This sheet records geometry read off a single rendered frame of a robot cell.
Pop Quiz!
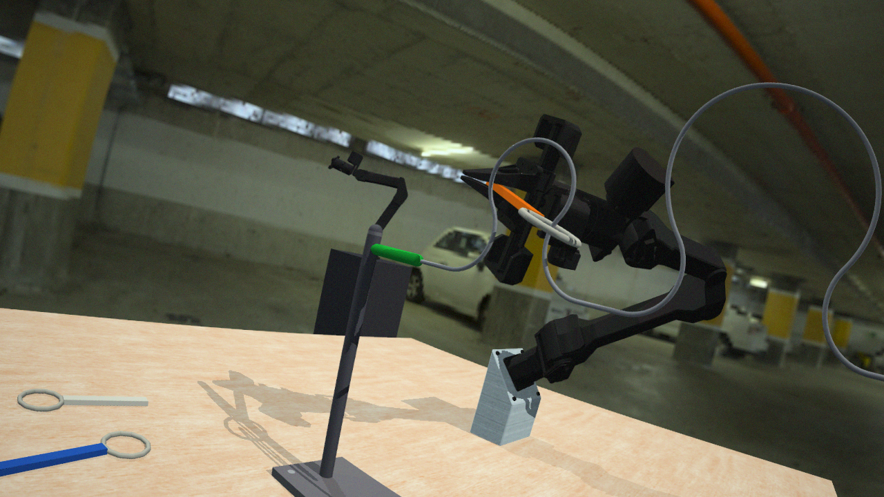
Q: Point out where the white loop with orange handle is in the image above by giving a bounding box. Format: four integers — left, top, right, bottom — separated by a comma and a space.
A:
493, 183, 582, 248

